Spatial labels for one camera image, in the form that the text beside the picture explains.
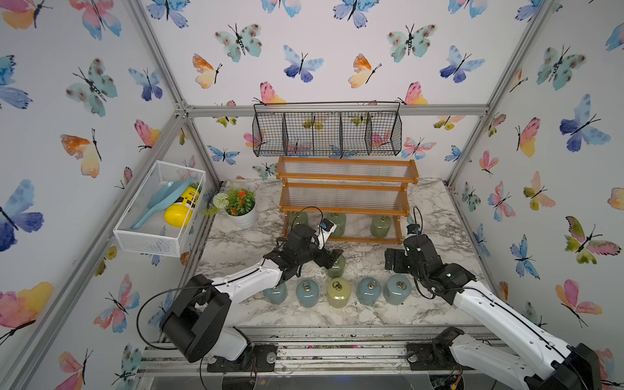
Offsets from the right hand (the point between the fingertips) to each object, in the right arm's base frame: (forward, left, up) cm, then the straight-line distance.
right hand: (400, 251), depth 80 cm
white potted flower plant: (+17, +59, -2) cm, 61 cm away
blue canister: (-13, +30, -7) cm, 33 cm away
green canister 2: (+16, +35, -7) cm, 39 cm away
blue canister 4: (-10, +1, -7) cm, 12 cm away
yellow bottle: (-1, +66, +17) cm, 69 cm away
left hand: (+3, +22, -1) cm, 22 cm away
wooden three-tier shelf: (+38, +7, -17) cm, 42 cm away
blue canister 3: (-14, +40, -8) cm, 43 cm away
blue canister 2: (-10, +10, -8) cm, 16 cm away
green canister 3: (+16, +20, -6) cm, 26 cm away
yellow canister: (-12, +20, -7) cm, 25 cm away
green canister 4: (+15, +4, -7) cm, 17 cm away
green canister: (-3, +21, -11) cm, 24 cm away
